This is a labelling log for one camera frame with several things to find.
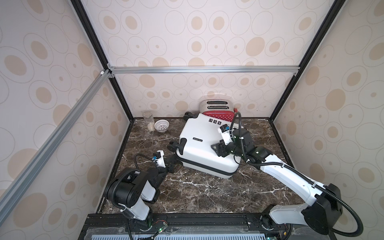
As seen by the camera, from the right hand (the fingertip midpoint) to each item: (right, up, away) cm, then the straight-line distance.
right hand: (221, 142), depth 79 cm
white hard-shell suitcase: (-12, +5, +4) cm, 14 cm away
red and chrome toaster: (+4, +22, +27) cm, 35 cm away
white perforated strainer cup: (-39, +10, +34) cm, 53 cm away
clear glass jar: (-46, +15, +24) cm, 54 cm away
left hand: (-23, -8, +5) cm, 25 cm away
